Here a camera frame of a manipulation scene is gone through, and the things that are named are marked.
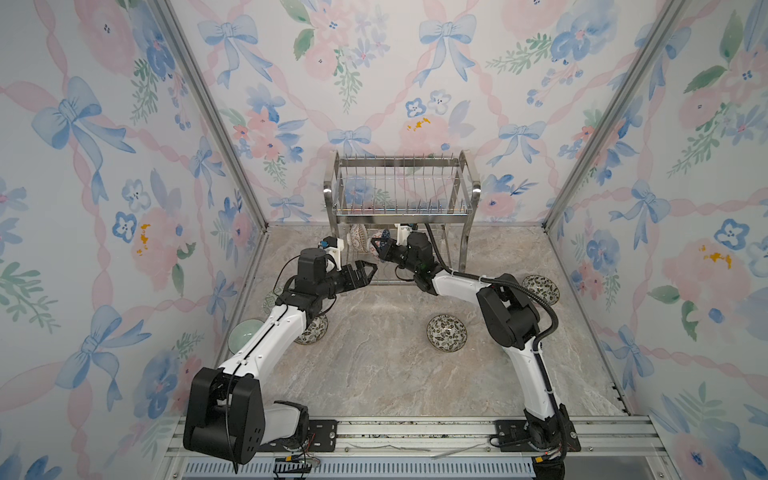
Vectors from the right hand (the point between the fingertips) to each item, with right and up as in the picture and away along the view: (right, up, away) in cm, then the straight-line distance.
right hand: (371, 237), depth 94 cm
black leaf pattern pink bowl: (+57, -16, +5) cm, 59 cm away
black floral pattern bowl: (-17, -29, -4) cm, 34 cm away
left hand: (0, -9, -13) cm, 15 cm away
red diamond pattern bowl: (+1, +1, +1) cm, 2 cm away
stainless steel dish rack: (+9, +4, -21) cm, 23 cm away
